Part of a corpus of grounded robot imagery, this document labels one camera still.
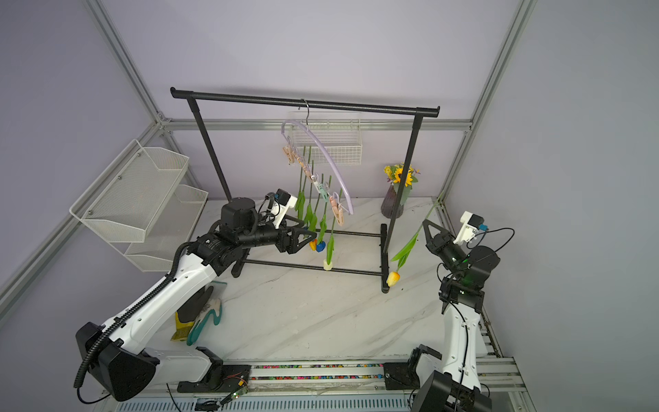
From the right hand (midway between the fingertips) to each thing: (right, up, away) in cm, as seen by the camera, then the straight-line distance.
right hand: (423, 227), depth 72 cm
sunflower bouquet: (-3, +19, +21) cm, 29 cm away
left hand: (-33, -1, -3) cm, 33 cm away
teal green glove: (-67, -27, +14) cm, 73 cm away
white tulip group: (-28, -12, +10) cm, 32 cm away
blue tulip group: (-30, -7, +14) cm, 34 cm away
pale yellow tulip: (-5, -8, 0) cm, 9 cm away
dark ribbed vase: (0, +10, +50) cm, 51 cm away
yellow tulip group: (-33, +2, +12) cm, 35 cm away
